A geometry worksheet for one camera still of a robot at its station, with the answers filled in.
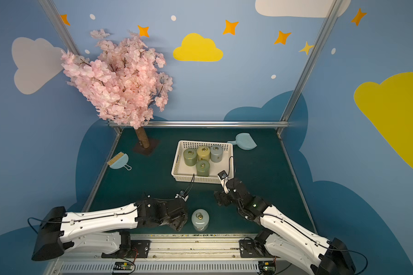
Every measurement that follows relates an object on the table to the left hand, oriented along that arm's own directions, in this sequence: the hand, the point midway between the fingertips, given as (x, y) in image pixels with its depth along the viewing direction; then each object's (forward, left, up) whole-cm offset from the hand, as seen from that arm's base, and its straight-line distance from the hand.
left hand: (181, 213), depth 76 cm
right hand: (+13, -21, +3) cm, 25 cm away
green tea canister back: (+33, -1, -2) cm, 33 cm away
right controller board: (-18, -38, -11) cm, 44 cm away
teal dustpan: (+52, -36, -9) cm, 63 cm away
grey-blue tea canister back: (+36, -16, -3) cm, 40 cm away
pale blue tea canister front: (-2, -9, 0) cm, 9 cm away
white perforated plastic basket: (+26, +3, -9) cm, 27 cm away
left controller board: (-20, +23, -10) cm, 32 cm away
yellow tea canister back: (+35, -8, -1) cm, 36 cm away
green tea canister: (+25, -9, -1) cm, 27 cm away
